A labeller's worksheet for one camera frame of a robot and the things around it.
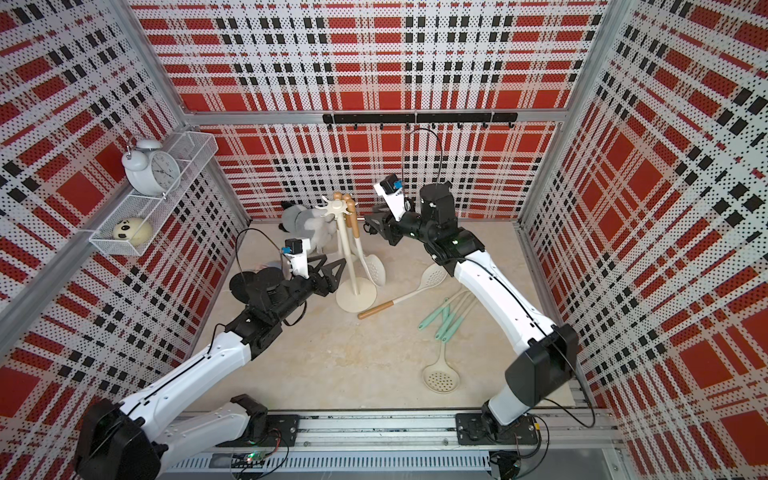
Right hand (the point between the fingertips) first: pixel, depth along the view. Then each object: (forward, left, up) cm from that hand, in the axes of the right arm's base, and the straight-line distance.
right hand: (377, 211), depth 70 cm
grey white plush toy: (+24, +28, -29) cm, 47 cm away
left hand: (-5, +10, -12) cm, 16 cm away
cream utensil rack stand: (-2, +12, -38) cm, 40 cm away
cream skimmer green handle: (-27, -16, -37) cm, 49 cm away
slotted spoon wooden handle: (-7, +5, -38) cm, 39 cm away
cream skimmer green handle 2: (-8, -17, -37) cm, 41 cm away
